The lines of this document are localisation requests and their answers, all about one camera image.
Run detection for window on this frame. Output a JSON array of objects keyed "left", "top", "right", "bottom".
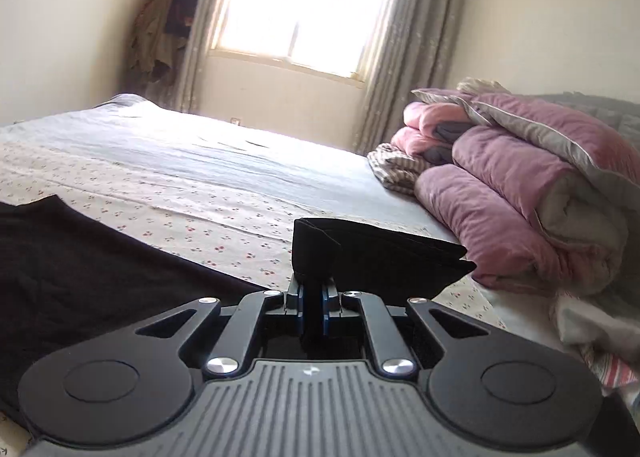
[{"left": 209, "top": 0, "right": 402, "bottom": 84}]

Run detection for grey dotted curtain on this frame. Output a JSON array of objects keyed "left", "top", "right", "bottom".
[
  {"left": 354, "top": 0, "right": 474, "bottom": 156},
  {"left": 172, "top": 0, "right": 257, "bottom": 114}
]

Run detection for black pants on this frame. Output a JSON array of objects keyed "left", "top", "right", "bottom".
[{"left": 0, "top": 194, "right": 478, "bottom": 419}]

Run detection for cherry print bedsheet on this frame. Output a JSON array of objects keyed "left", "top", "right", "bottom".
[{"left": 0, "top": 140, "right": 507, "bottom": 457}]

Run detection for grey striped folded cloth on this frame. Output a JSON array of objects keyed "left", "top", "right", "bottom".
[{"left": 367, "top": 142, "right": 432, "bottom": 196}]

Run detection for light pink folded quilt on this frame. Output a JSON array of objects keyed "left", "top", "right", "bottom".
[{"left": 390, "top": 100, "right": 482, "bottom": 169}]

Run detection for red striped cloth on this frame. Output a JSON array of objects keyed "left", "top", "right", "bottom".
[{"left": 584, "top": 346, "right": 640, "bottom": 399}]

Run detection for white crumpled cloth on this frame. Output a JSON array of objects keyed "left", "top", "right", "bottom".
[{"left": 455, "top": 77, "right": 512, "bottom": 96}]

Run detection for grey quilted blanket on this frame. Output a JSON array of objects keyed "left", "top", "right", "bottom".
[{"left": 530, "top": 93, "right": 640, "bottom": 149}]

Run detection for white fluffy cloth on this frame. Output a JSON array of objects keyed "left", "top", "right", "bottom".
[{"left": 550, "top": 288, "right": 640, "bottom": 365}]

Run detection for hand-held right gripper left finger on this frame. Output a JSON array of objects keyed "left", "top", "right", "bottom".
[{"left": 132, "top": 276, "right": 305, "bottom": 379}]

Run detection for khaki hanging jacket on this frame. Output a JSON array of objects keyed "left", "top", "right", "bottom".
[{"left": 129, "top": 0, "right": 175, "bottom": 77}]

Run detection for mauve folded quilt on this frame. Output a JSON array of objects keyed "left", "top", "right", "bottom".
[{"left": 410, "top": 87, "right": 635, "bottom": 296}]

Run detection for light blue bedsheet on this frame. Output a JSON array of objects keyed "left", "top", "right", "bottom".
[{"left": 0, "top": 93, "right": 451, "bottom": 250}]

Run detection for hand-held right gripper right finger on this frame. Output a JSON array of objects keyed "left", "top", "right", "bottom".
[{"left": 322, "top": 282, "right": 494, "bottom": 379}]

